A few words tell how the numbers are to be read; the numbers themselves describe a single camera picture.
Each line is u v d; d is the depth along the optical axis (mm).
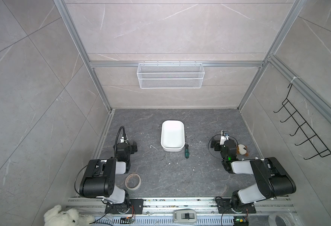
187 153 907
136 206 731
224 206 730
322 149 588
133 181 819
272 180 451
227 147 712
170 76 1009
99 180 447
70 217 570
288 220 673
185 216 673
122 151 711
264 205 751
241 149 927
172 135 1016
